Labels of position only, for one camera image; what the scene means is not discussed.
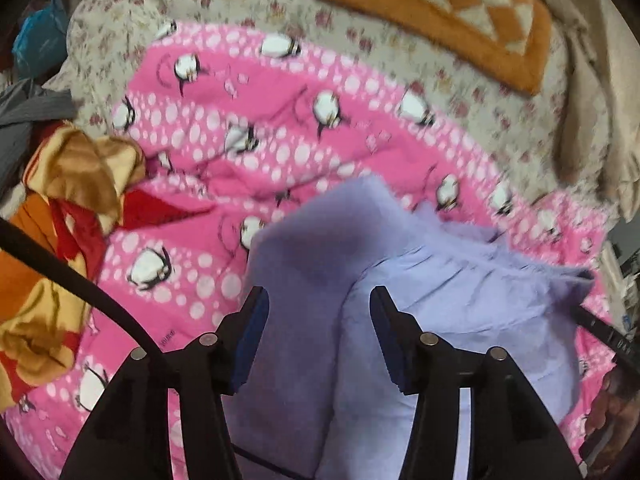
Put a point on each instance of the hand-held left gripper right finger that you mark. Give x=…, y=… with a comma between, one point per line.
x=391, y=341

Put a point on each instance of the orange red yellow blanket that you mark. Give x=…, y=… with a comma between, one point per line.
x=45, y=280

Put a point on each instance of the grey cloth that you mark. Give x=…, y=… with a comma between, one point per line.
x=25, y=110

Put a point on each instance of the beige cloth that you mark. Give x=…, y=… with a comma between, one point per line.
x=595, y=110

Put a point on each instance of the person's right hand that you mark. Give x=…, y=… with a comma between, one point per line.
x=617, y=405

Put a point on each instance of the pink penguin print blanket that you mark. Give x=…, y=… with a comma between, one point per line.
x=280, y=125

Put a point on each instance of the orange checkered plush mat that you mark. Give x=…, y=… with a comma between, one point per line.
x=440, y=25

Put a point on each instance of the blue bag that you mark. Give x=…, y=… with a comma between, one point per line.
x=37, y=40

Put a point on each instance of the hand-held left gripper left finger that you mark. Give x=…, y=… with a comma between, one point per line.
x=250, y=341

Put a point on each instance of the floral bed sheet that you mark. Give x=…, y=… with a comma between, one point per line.
x=280, y=5

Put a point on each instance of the purple fleece garment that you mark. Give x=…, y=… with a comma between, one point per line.
x=450, y=300

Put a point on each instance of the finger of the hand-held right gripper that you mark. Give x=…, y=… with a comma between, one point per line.
x=607, y=332

